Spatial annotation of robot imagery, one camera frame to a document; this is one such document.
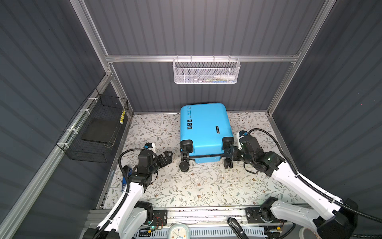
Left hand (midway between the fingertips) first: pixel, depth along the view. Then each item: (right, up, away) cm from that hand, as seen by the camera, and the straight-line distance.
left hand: (166, 155), depth 83 cm
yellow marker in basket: (-25, +22, 0) cm, 33 cm away
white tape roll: (+66, -33, -15) cm, 75 cm away
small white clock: (+9, -32, -15) cm, 37 cm away
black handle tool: (+35, -30, -17) cm, 49 cm away
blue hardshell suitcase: (+22, +13, 0) cm, 26 cm away
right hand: (+36, +3, -5) cm, 36 cm away
